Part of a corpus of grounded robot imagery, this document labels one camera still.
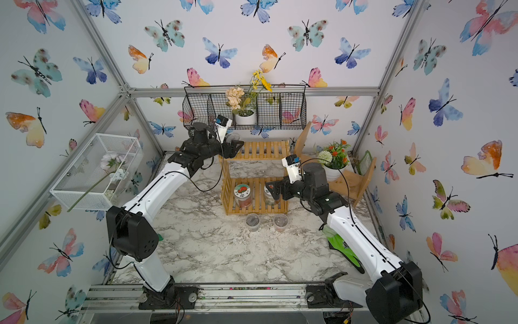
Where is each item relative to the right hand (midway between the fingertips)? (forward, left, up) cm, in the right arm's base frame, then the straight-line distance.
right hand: (278, 179), depth 75 cm
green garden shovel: (-13, -26, -26) cm, 39 cm away
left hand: (+16, +17, +7) cm, 24 cm away
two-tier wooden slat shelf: (+19, +18, -26) cm, 37 cm away
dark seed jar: (-7, +10, -21) cm, 24 cm away
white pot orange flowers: (+17, -25, -5) cm, 30 cm away
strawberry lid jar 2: (+4, +4, -20) cm, 20 cm away
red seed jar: (-7, -2, -21) cm, 22 cm away
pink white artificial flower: (+1, +61, +4) cm, 61 cm away
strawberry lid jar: (+3, +15, -17) cm, 23 cm away
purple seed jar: (+14, +18, +7) cm, 24 cm away
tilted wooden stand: (+15, -39, -21) cm, 46 cm away
